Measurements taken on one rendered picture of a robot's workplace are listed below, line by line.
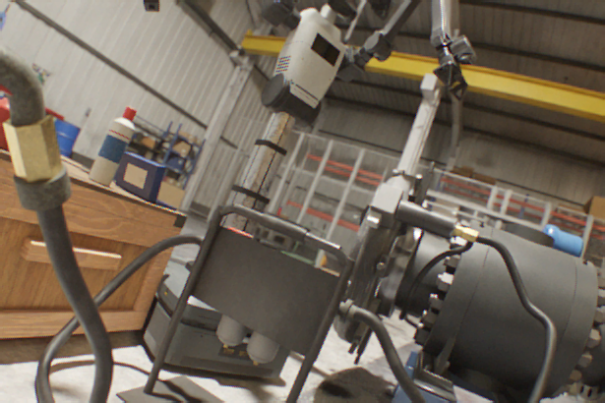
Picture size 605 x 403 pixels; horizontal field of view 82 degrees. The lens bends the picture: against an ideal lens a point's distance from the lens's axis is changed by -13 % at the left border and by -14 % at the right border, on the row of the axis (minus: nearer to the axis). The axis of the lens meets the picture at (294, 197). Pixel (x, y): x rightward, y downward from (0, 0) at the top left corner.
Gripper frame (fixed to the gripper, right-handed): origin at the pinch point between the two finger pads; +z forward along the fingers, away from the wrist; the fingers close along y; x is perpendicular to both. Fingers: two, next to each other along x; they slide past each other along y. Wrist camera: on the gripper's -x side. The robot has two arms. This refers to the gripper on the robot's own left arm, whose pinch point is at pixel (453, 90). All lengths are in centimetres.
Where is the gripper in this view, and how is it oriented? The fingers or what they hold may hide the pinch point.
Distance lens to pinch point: 145.6
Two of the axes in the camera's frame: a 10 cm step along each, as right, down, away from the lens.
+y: 7.3, 3.6, 5.8
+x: -6.8, 3.3, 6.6
